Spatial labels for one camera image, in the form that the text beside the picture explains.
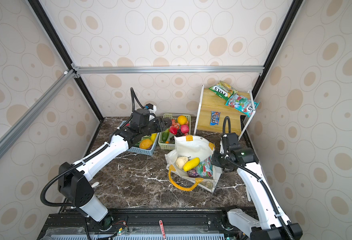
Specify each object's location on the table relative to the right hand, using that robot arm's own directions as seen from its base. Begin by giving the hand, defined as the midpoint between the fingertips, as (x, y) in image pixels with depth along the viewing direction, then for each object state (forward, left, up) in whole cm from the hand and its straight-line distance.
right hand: (215, 159), depth 76 cm
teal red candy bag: (+23, -16, +16) cm, 32 cm away
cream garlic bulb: (+6, +18, -13) cm, 23 cm away
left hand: (+16, +23, +12) cm, 31 cm away
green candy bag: (+34, -7, +18) cm, 39 cm away
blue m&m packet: (+31, -5, -2) cm, 32 cm away
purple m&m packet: (-1, +10, -15) cm, 18 cm away
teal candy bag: (0, +4, -10) cm, 10 cm away
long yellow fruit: (+4, +11, -12) cm, 17 cm away
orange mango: (+16, +39, -8) cm, 43 cm away
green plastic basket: (+36, +17, -14) cm, 43 cm away
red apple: (+28, +22, -8) cm, 37 cm away
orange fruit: (+39, +16, -11) cm, 43 cm away
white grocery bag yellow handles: (+11, +11, -5) cm, 16 cm away
